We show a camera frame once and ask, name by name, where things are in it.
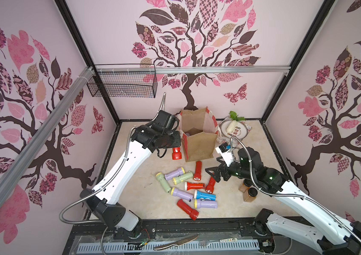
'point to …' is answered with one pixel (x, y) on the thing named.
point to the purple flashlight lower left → (181, 194)
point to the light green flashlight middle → (176, 180)
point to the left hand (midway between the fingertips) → (176, 143)
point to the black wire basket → (124, 81)
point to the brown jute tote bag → (199, 131)
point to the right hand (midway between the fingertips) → (212, 163)
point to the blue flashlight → (198, 195)
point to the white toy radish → (232, 126)
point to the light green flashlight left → (162, 180)
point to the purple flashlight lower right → (206, 204)
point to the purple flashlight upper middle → (170, 176)
